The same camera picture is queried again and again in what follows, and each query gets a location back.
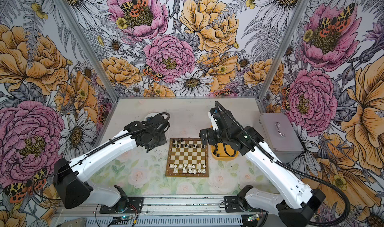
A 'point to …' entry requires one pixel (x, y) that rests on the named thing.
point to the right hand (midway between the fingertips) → (209, 138)
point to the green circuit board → (126, 217)
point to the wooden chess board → (187, 157)
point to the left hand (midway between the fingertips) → (159, 145)
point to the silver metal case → (280, 137)
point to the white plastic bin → (151, 114)
